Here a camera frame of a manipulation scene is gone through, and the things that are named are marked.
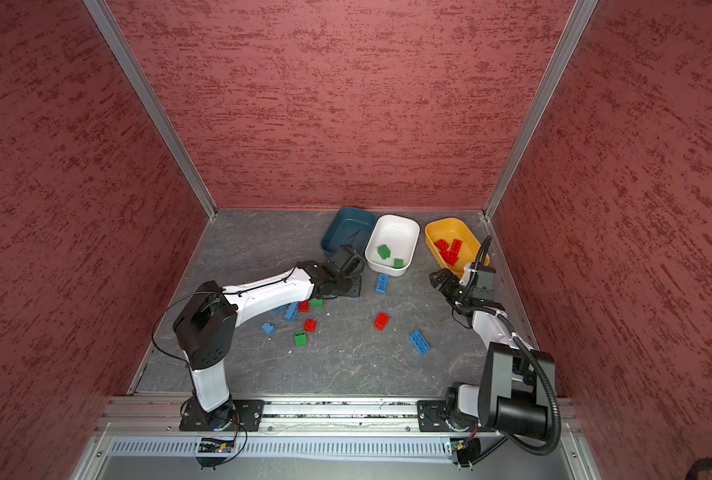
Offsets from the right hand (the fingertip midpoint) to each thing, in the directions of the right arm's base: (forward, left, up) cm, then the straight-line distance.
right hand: (434, 286), depth 90 cm
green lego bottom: (-13, +41, -5) cm, 44 cm away
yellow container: (+22, -12, -7) cm, 26 cm away
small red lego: (-9, +39, -6) cm, 40 cm away
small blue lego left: (-10, +51, -4) cm, 52 cm away
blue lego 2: (+6, +16, -8) cm, 18 cm away
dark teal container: (+32, +26, -6) cm, 41 cm away
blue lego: (-15, +6, -6) cm, 18 cm away
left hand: (-1, +25, 0) cm, 25 cm away
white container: (+27, +7, -6) cm, 29 cm away
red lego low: (-8, +17, -6) cm, 20 cm away
